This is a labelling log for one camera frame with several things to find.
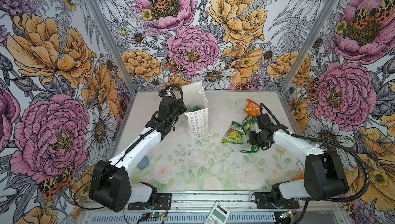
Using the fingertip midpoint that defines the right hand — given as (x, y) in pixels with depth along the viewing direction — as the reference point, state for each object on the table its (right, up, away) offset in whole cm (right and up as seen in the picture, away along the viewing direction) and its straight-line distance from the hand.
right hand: (252, 145), depth 88 cm
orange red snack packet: (+5, +20, +17) cm, 27 cm away
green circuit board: (-52, -29, -16) cm, 62 cm away
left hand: (-38, +23, -5) cm, 45 cm away
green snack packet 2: (-3, 0, -4) cm, 5 cm away
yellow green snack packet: (-9, +6, +5) cm, 12 cm away
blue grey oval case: (-60, -8, -5) cm, 60 cm away
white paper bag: (-31, +18, -10) cm, 37 cm away
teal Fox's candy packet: (-33, +21, +14) cm, 41 cm away
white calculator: (-21, -26, -18) cm, 38 cm away
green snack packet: (+2, +13, +13) cm, 18 cm away
